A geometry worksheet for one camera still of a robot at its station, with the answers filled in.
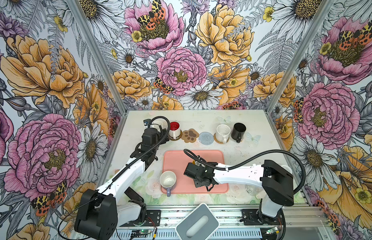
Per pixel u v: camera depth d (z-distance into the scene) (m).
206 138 1.05
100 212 0.41
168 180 0.85
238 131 1.00
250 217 0.74
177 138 1.05
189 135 1.06
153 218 0.73
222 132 1.05
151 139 0.63
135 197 0.79
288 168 0.84
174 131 0.99
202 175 0.61
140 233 0.71
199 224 0.73
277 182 0.45
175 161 0.94
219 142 1.02
